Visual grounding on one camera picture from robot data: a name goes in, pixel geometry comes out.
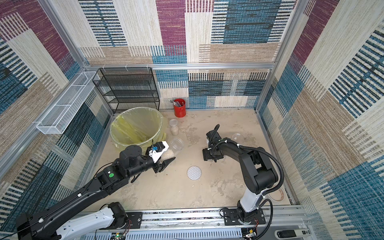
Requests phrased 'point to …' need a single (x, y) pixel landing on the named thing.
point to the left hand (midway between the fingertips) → (170, 151)
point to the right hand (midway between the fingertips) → (212, 157)
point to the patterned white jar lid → (194, 173)
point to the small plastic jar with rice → (174, 129)
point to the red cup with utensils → (179, 107)
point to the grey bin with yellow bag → (139, 127)
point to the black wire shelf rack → (128, 87)
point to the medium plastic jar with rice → (176, 145)
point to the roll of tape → (282, 195)
